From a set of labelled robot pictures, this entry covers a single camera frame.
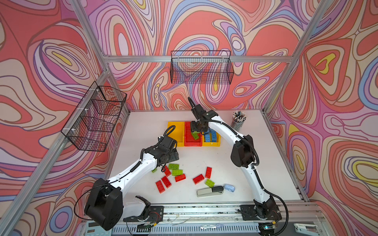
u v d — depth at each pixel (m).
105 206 0.40
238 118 0.92
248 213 0.73
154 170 0.86
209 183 0.82
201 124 0.74
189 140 0.98
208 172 0.86
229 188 0.80
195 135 1.02
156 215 0.72
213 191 0.77
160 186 0.81
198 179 0.84
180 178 0.84
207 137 0.98
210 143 0.96
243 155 0.59
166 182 0.84
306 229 0.68
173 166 0.88
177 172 0.86
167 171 0.86
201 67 0.96
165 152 0.61
